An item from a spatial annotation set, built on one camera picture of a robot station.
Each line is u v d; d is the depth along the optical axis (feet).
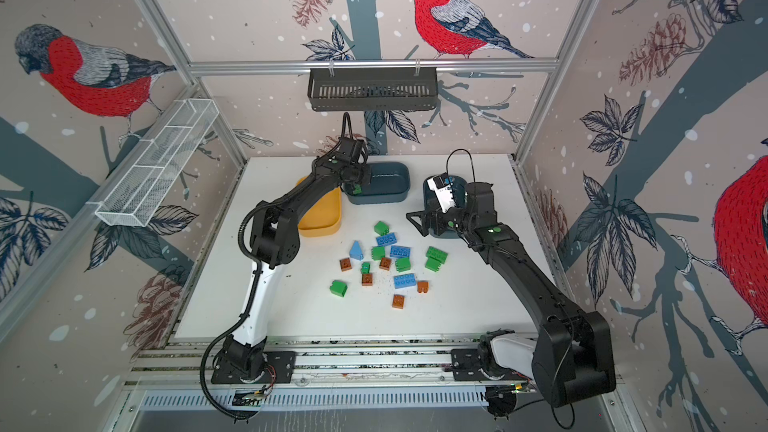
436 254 3.03
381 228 3.27
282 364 2.41
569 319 1.41
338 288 2.84
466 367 2.39
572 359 1.29
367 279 2.89
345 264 2.97
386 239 3.12
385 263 3.01
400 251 3.03
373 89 3.48
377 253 3.04
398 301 2.73
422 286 2.83
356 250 3.07
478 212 2.03
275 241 2.00
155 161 2.56
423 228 2.33
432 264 3.02
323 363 2.49
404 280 2.87
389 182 3.70
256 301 2.08
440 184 2.29
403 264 2.98
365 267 2.95
